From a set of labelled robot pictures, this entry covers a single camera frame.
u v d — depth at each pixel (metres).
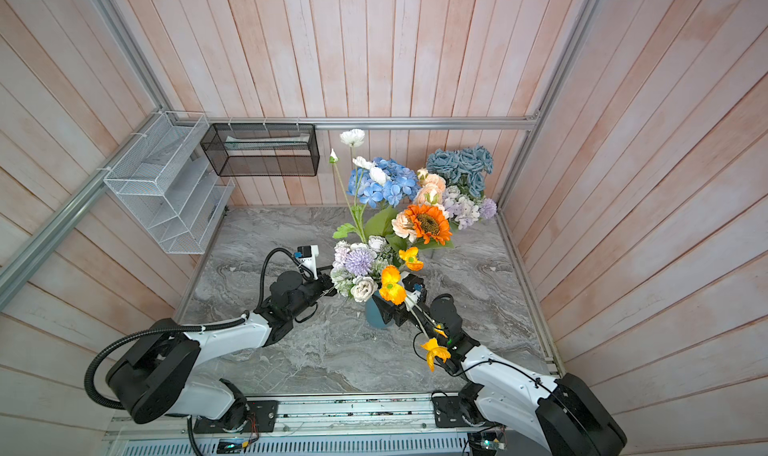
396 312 0.69
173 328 0.48
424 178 0.68
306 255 0.74
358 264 0.63
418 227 0.57
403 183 0.63
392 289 0.55
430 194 0.62
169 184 0.75
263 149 1.03
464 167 0.80
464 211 0.80
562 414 0.42
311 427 0.73
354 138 0.64
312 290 0.73
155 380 0.43
